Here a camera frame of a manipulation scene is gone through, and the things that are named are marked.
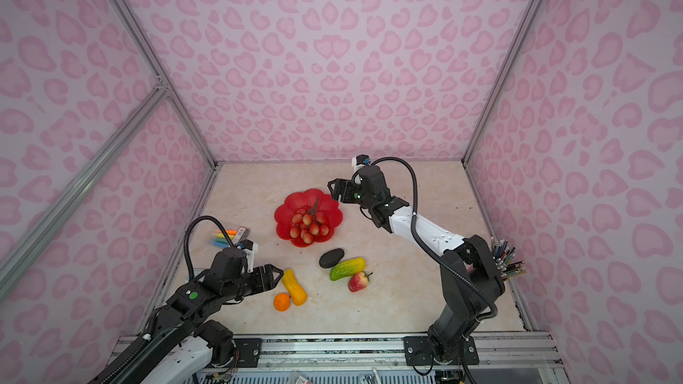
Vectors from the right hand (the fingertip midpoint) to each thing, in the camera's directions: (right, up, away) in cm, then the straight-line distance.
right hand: (339, 182), depth 84 cm
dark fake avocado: (-3, -25, +3) cm, 25 cm away
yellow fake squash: (-12, -34, -3) cm, 36 cm away
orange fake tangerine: (-17, -36, -5) cm, 40 cm away
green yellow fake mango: (+3, -27, 0) cm, 27 cm away
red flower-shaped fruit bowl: (-5, -9, +18) cm, 20 cm away
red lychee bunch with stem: (-11, -15, +9) cm, 20 cm away
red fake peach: (+6, -31, -1) cm, 32 cm away
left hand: (-18, -26, -6) cm, 32 cm away
